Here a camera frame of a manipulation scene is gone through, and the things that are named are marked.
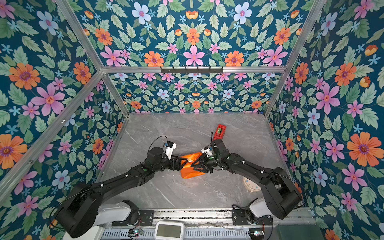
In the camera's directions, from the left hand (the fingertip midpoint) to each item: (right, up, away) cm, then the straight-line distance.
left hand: (184, 157), depth 81 cm
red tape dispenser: (+22, +10, +20) cm, 31 cm away
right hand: (+4, -3, -4) cm, 7 cm away
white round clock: (+37, -15, -1) cm, 40 cm away
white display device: (-5, -30, -15) cm, 34 cm away
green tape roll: (+22, +14, +20) cm, 33 cm away
